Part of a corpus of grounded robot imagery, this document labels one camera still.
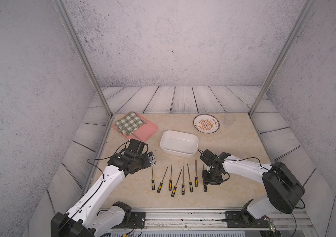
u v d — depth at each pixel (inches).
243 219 25.9
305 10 28.1
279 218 29.2
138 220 28.7
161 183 33.5
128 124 44.9
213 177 28.6
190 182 34.0
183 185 33.2
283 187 17.1
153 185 33.1
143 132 42.8
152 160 28.0
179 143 40.1
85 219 15.3
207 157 28.4
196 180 34.1
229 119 42.6
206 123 45.2
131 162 21.5
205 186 32.6
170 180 34.1
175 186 33.1
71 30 30.4
